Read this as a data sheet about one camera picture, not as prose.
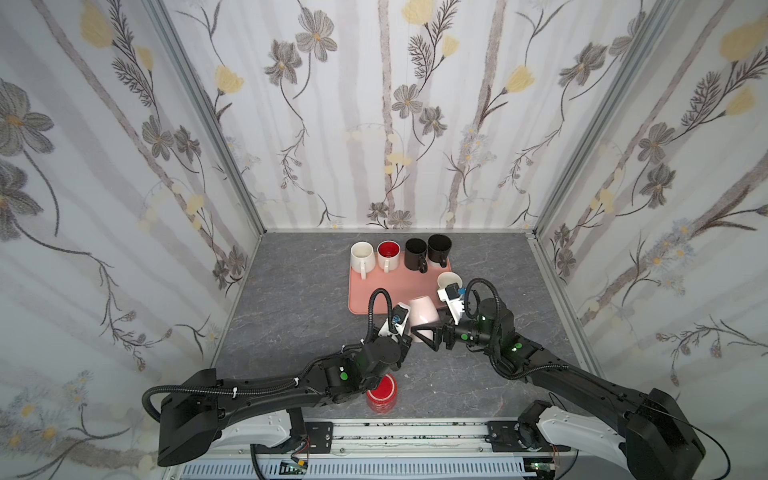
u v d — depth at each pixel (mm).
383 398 730
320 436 734
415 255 1045
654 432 403
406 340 650
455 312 677
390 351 547
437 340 662
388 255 1063
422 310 705
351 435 752
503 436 736
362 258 1043
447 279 969
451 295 678
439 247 1022
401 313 614
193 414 408
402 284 1101
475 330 663
